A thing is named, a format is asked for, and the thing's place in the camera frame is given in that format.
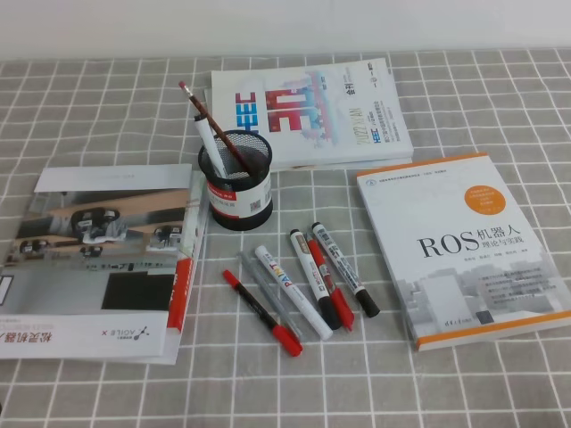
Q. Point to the black mesh pen holder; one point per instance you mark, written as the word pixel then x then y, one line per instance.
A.
pixel 240 201

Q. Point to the clear grey gel pen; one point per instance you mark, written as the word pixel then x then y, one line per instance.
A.
pixel 270 294

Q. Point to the red marker pen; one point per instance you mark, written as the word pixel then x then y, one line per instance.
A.
pixel 341 307

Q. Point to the red and black fineliner pen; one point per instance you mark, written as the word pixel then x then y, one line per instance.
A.
pixel 282 334

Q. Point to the white pen in holder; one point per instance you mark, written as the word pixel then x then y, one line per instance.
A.
pixel 210 145

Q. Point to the red-spined booklet under brochure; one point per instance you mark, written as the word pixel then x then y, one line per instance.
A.
pixel 192 241

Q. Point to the white HEEC magazine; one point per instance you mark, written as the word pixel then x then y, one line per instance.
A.
pixel 308 113

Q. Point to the white marker with black cap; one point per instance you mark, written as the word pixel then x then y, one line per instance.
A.
pixel 309 266

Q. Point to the brown pencil with eraser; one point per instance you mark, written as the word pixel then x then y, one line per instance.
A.
pixel 215 127

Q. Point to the white paint marker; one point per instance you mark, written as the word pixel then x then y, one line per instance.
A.
pixel 292 291

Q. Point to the black and white marker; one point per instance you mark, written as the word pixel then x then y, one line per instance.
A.
pixel 345 269

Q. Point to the ROS robot textbook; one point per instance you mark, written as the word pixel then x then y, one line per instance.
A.
pixel 465 262

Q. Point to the AgileX robotics brochure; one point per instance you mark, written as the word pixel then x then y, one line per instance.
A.
pixel 92 269

